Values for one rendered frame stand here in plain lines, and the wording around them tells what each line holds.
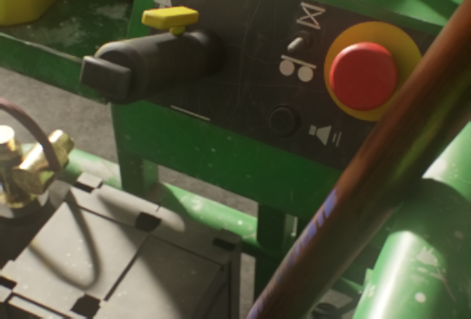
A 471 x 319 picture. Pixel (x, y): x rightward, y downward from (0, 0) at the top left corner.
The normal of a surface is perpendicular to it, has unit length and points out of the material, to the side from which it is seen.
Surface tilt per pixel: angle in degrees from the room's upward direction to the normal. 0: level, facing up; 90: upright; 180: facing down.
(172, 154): 90
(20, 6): 90
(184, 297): 0
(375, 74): 58
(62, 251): 0
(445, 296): 27
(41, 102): 0
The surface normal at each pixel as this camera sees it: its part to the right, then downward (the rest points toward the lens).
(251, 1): -0.35, 0.20
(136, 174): -0.43, 0.66
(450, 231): 0.16, -0.62
